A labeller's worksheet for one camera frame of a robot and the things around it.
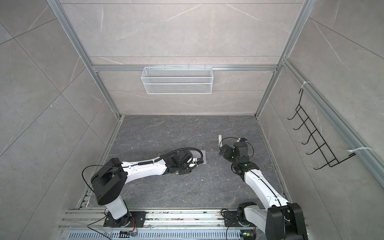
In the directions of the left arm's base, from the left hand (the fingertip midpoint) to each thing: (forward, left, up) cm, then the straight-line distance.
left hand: (189, 159), depth 89 cm
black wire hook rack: (-11, -58, +27) cm, 65 cm away
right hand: (+3, -23, +5) cm, 24 cm away
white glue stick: (+17, -22, -4) cm, 28 cm away
